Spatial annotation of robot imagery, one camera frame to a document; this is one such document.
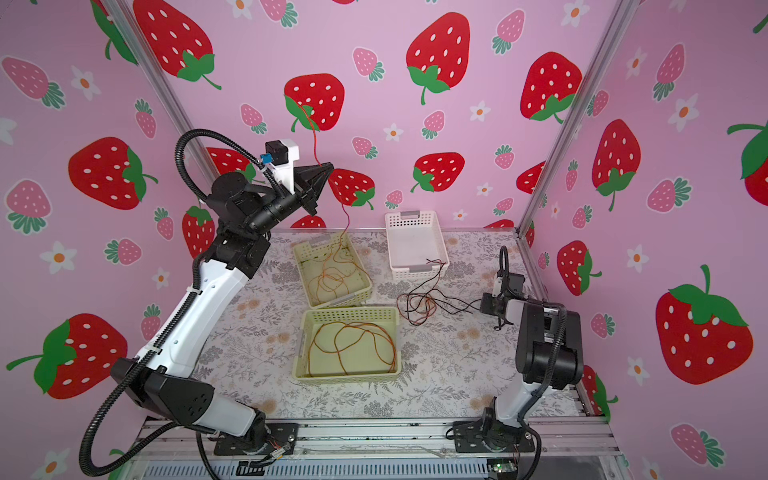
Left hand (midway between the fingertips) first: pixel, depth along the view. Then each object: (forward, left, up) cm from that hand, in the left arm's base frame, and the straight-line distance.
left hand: (329, 164), depth 59 cm
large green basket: (-20, -4, -52) cm, 56 cm away
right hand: (+1, -46, -53) cm, 70 cm away
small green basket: (+19, +19, -52) cm, 59 cm away
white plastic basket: (+28, -21, -55) cm, 65 cm away
